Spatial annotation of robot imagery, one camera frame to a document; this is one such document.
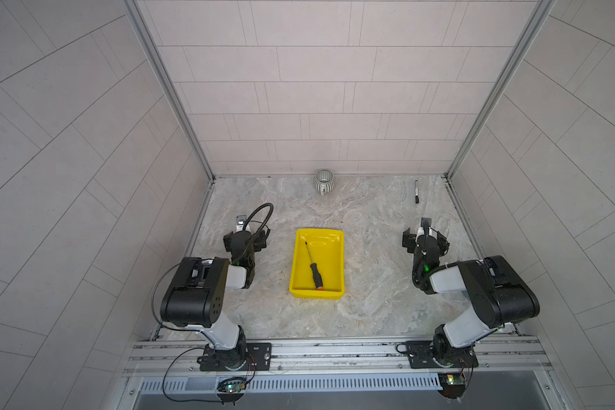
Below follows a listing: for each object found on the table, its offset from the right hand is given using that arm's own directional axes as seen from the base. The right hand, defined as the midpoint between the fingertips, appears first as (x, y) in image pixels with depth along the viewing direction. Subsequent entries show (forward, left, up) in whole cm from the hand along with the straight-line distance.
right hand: (422, 227), depth 94 cm
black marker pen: (+17, -5, -5) cm, 18 cm away
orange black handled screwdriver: (-16, +40, -2) cm, 43 cm away
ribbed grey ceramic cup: (+25, +35, +2) cm, 43 cm away
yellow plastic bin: (-10, +39, -3) cm, 41 cm away
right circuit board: (-46, +5, -7) cm, 47 cm away
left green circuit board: (-44, +63, -1) cm, 77 cm away
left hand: (+5, +64, +1) cm, 65 cm away
